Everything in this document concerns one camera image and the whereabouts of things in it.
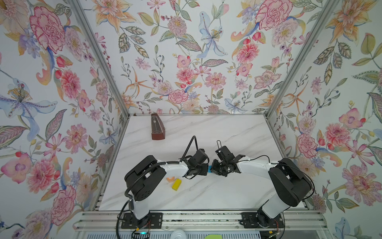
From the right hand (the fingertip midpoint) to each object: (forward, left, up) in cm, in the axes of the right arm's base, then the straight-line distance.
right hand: (209, 169), depth 91 cm
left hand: (-1, 0, 0) cm, 2 cm away
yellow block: (-10, +19, 0) cm, 22 cm away
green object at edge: (-33, -1, -1) cm, 33 cm away
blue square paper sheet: (-3, 0, +8) cm, 9 cm away
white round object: (-34, +15, +5) cm, 37 cm away
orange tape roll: (-7, +23, 0) cm, 24 cm away
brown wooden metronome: (+23, +34, +7) cm, 42 cm away
